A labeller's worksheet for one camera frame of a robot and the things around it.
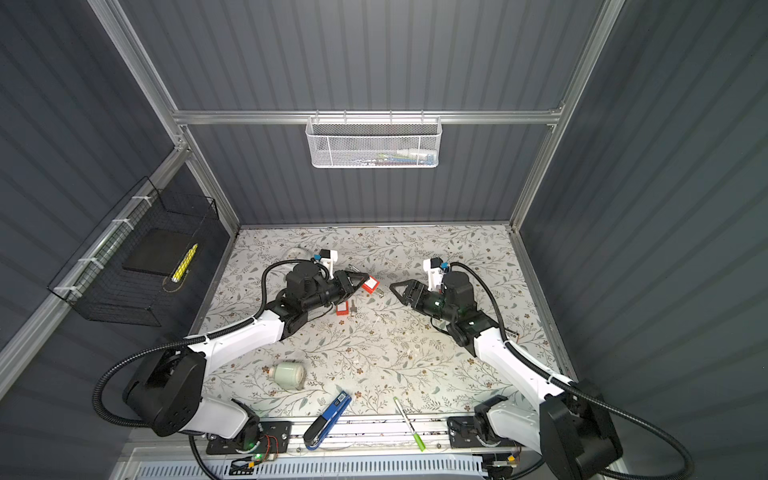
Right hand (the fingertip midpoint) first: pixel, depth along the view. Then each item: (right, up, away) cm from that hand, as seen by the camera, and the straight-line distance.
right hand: (399, 293), depth 78 cm
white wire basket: (-10, +57, +46) cm, 74 cm away
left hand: (-8, +4, +2) cm, 9 cm away
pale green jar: (-28, -21, -2) cm, 35 cm away
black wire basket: (-65, +6, -6) cm, 66 cm away
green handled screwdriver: (+4, -34, -4) cm, 35 cm away
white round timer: (-36, +11, +31) cm, 49 cm away
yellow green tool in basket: (-54, +8, -4) cm, 54 cm away
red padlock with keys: (-8, +2, +2) cm, 8 cm away
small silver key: (-14, -7, +18) cm, 25 cm away
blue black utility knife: (-20, -32, -7) cm, 38 cm away
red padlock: (-18, -8, +17) cm, 26 cm away
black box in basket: (-62, +11, -2) cm, 63 cm away
